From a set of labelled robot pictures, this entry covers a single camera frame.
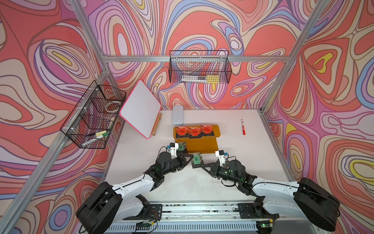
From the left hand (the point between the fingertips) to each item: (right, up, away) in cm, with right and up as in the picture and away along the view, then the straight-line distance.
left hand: (195, 157), depth 76 cm
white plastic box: (-12, +25, +39) cm, 48 cm away
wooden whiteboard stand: (-27, +18, +28) cm, 43 cm away
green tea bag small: (+1, -1, +2) cm, 2 cm away
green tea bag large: (-8, +3, +20) cm, 21 cm away
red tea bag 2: (0, +13, +12) cm, 17 cm away
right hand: (+4, -7, +1) cm, 8 cm away
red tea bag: (-8, +13, +12) cm, 19 cm away
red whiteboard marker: (+37, +12, +29) cm, 49 cm away
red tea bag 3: (+8, +14, +12) cm, 20 cm away
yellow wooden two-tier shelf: (+3, +9, +10) cm, 14 cm away
